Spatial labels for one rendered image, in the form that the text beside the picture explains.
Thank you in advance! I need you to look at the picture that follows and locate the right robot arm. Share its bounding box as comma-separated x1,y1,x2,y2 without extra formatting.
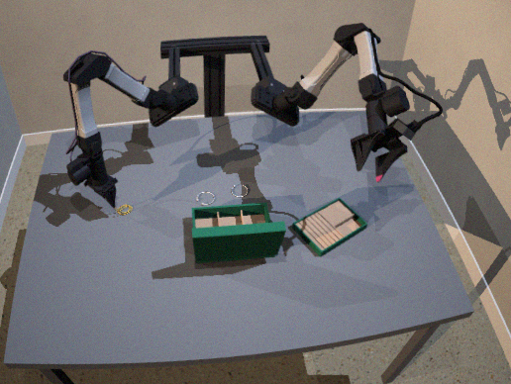
63,53,194,186

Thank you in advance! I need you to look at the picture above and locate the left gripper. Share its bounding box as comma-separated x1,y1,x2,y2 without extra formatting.
351,115,407,182

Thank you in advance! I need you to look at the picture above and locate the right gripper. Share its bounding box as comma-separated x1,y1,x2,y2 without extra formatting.
84,167,118,208

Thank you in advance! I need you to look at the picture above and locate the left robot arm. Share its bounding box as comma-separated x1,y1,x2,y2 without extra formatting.
255,23,422,141

